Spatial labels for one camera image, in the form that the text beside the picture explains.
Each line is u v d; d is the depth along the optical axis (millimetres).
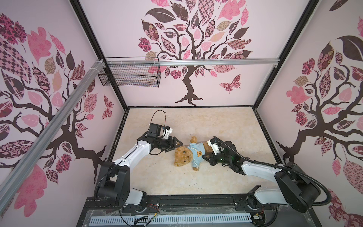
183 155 793
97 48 818
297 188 425
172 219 697
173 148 740
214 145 777
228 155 699
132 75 1219
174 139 771
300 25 757
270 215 709
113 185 424
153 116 725
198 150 833
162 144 728
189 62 923
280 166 476
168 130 812
